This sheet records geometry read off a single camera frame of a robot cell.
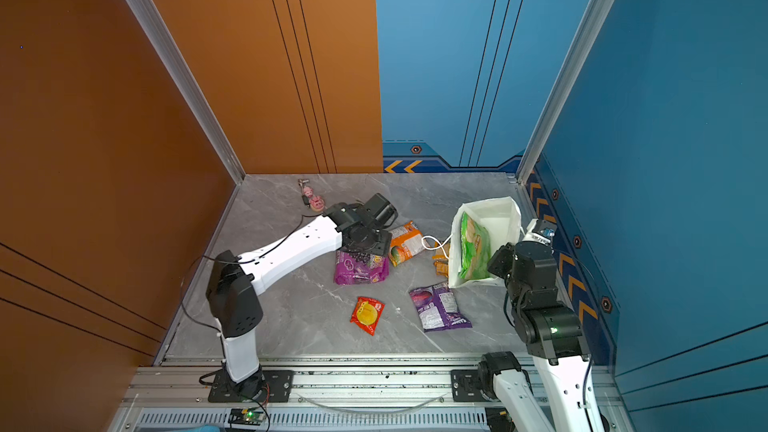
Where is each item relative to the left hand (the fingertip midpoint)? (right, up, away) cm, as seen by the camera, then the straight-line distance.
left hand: (381, 242), depth 84 cm
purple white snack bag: (+16, -18, -2) cm, 24 cm away
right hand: (+28, +2, -16) cm, 33 cm away
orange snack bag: (+8, -1, +12) cm, 14 cm away
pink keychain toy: (-25, +11, +24) cm, 36 cm away
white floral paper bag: (+19, -7, -13) cm, 24 cm away
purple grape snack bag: (-6, -8, +5) cm, 11 cm away
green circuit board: (-32, -40, -13) cm, 52 cm away
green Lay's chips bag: (+24, 0, -11) cm, 26 cm away
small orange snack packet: (+19, -8, +10) cm, 23 cm away
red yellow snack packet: (-4, -20, -1) cm, 20 cm away
